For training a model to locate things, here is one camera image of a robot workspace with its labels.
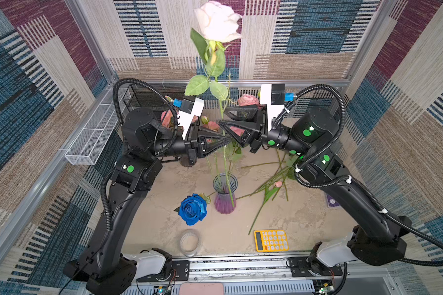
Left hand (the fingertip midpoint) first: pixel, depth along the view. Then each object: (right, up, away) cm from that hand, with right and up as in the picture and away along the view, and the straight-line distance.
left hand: (229, 140), depth 44 cm
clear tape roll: (-16, -42, +36) cm, 57 cm away
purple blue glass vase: (-1, -16, +32) cm, 35 cm away
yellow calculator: (+19, -40, +35) cm, 57 cm away
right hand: (-2, +4, -2) cm, 5 cm away
